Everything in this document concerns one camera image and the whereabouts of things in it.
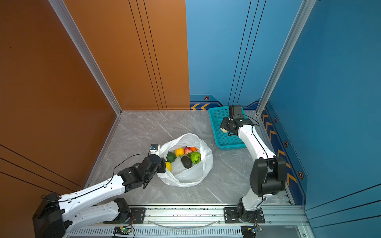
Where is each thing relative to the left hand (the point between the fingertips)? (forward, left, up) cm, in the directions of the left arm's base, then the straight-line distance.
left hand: (166, 157), depth 82 cm
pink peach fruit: (+9, -11, -6) cm, 15 cm away
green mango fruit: (+4, -1, -6) cm, 7 cm away
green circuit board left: (-32, +19, -12) cm, 39 cm away
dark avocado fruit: (+1, -11, -7) cm, 13 cm away
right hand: (+20, -34, +6) cm, 40 cm away
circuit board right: (-31, -45, -11) cm, 56 cm away
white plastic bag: (-6, -6, -10) cm, 14 cm away
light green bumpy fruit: (+3, -16, -5) cm, 17 cm away
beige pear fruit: (+15, -33, +6) cm, 36 cm away
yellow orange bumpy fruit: (+7, -6, -6) cm, 11 cm away
